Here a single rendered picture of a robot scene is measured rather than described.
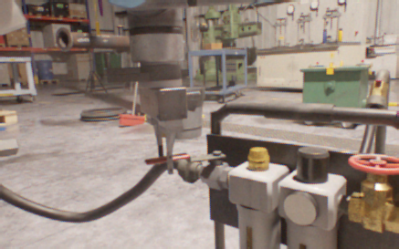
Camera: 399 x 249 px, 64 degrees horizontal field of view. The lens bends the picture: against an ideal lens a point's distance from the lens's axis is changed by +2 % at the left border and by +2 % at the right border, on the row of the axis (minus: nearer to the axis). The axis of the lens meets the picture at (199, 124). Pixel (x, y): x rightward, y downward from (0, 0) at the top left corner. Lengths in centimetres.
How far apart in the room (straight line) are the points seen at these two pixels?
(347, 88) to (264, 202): 257
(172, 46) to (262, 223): 33
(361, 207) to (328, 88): 260
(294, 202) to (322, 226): 5
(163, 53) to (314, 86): 267
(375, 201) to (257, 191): 17
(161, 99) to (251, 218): 26
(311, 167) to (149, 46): 31
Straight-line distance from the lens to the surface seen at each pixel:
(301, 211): 50
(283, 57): 632
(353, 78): 304
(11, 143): 42
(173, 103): 49
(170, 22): 52
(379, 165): 50
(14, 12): 33
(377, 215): 51
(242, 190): 56
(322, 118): 56
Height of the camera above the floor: 65
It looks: 11 degrees down
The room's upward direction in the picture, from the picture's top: 3 degrees counter-clockwise
